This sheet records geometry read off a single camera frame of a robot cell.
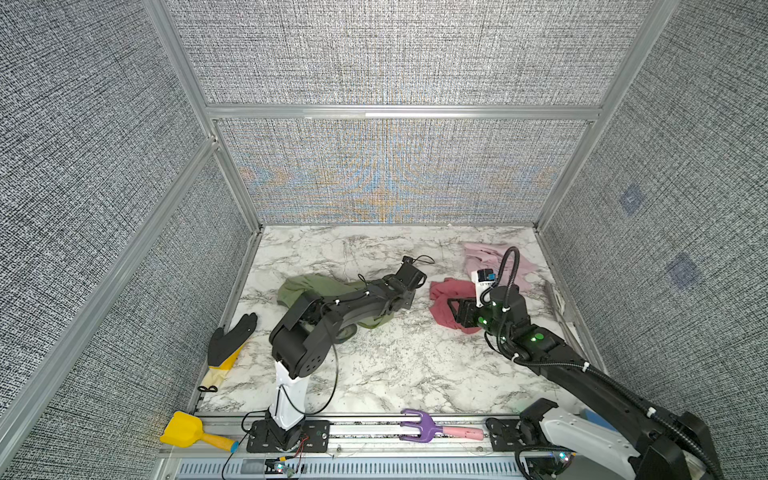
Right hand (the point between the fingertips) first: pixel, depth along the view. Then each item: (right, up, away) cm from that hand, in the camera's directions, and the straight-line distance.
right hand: (455, 297), depth 81 cm
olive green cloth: (-48, +1, +16) cm, 51 cm away
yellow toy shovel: (-69, -32, -6) cm, 77 cm away
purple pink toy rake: (-8, -31, -8) cm, 33 cm away
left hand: (-14, +1, +14) cm, 19 cm away
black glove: (-69, -16, +11) cm, 72 cm away
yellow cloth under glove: (-66, -22, +1) cm, 69 cm away
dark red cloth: (-1, -5, +16) cm, 16 cm away
